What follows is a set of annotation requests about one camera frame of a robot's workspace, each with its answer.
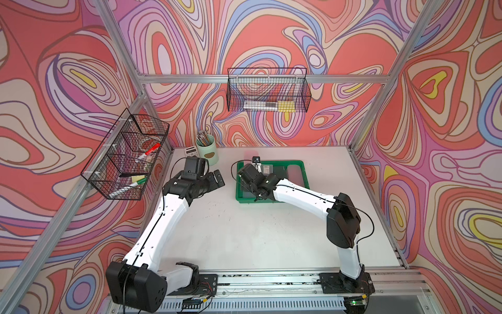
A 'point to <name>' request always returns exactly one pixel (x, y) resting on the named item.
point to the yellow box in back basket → (286, 106)
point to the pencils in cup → (202, 138)
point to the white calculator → (191, 151)
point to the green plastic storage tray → (280, 167)
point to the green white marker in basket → (124, 188)
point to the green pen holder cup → (206, 148)
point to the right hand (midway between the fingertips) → (251, 185)
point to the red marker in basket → (153, 148)
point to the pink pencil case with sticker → (294, 174)
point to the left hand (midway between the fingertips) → (215, 181)
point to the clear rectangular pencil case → (267, 169)
